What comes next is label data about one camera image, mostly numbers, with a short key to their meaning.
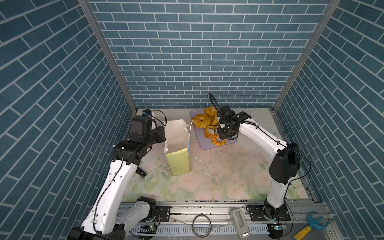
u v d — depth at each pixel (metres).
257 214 0.74
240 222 0.70
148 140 0.55
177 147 0.94
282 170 0.48
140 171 0.85
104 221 0.36
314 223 0.69
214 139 0.99
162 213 0.72
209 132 0.98
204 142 1.02
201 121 1.09
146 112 0.59
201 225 0.71
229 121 0.63
